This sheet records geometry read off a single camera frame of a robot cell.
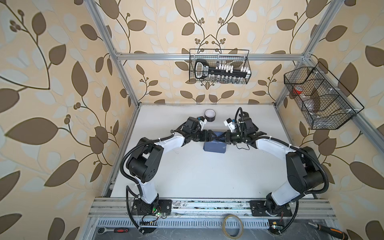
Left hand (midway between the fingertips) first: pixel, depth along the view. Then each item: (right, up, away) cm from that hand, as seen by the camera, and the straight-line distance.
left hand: (213, 135), depth 88 cm
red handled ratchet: (-54, -42, -20) cm, 71 cm away
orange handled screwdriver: (+51, -41, -22) cm, 69 cm away
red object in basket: (+46, +26, -6) cm, 54 cm away
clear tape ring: (+10, -40, -22) cm, 47 cm away
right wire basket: (+54, +18, -15) cm, 59 cm away
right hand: (+2, -3, -3) cm, 4 cm away
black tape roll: (0, +13, +25) cm, 28 cm away
